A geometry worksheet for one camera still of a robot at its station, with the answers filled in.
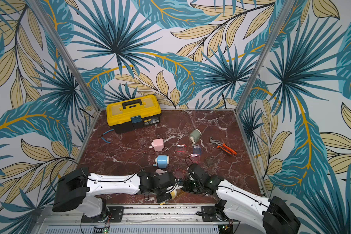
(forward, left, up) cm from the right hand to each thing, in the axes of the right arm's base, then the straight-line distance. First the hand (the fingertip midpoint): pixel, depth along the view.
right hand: (181, 188), depth 80 cm
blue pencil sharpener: (+13, +11, +6) cm, 18 cm away
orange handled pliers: (+27, -30, -2) cm, 40 cm away
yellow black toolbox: (+42, +30, +15) cm, 54 cm away
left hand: (-4, +8, +1) cm, 9 cm away
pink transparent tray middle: (+19, -10, -2) cm, 21 cm away
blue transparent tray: (+24, -12, -2) cm, 27 cm away
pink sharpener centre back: (+26, +14, +4) cm, 29 cm away
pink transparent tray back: (+26, -1, -1) cm, 26 cm away
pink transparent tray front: (+9, +1, -2) cm, 9 cm away
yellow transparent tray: (-3, +2, +3) cm, 4 cm away
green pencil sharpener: (+30, -10, +6) cm, 33 cm away
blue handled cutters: (+40, +52, -1) cm, 66 cm away
